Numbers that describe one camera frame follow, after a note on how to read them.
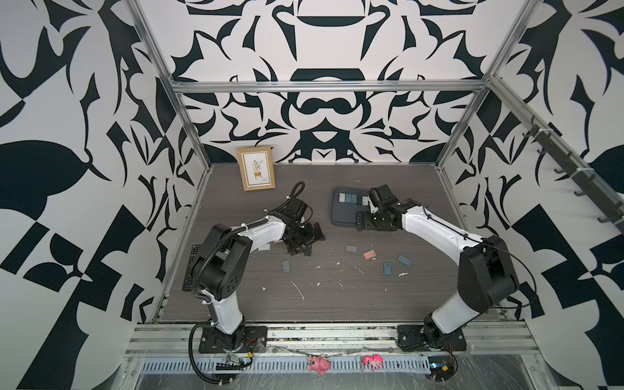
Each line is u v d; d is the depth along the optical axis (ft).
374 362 2.29
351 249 2.99
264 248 3.08
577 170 1.92
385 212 2.13
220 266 1.57
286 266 2.92
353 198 3.54
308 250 3.05
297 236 2.61
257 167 3.50
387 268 2.91
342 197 3.54
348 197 3.55
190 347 2.30
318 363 2.25
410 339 2.44
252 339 2.39
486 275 1.49
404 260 2.97
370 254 2.99
